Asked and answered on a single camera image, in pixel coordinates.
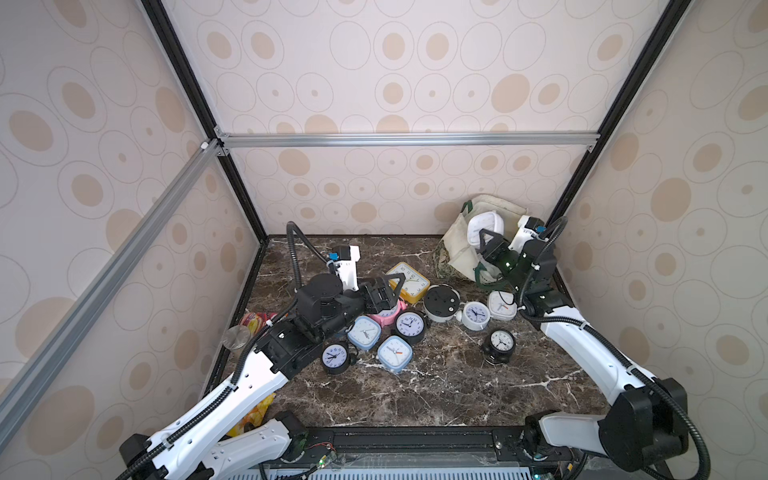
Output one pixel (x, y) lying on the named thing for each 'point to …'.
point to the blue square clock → (364, 332)
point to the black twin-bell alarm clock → (411, 324)
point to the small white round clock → (475, 316)
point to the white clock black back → (441, 302)
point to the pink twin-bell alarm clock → (388, 316)
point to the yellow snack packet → (253, 419)
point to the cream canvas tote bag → (455, 255)
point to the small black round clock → (336, 358)
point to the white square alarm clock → (490, 221)
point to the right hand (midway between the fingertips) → (497, 231)
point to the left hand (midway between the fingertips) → (402, 280)
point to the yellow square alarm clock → (415, 283)
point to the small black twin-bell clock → (499, 346)
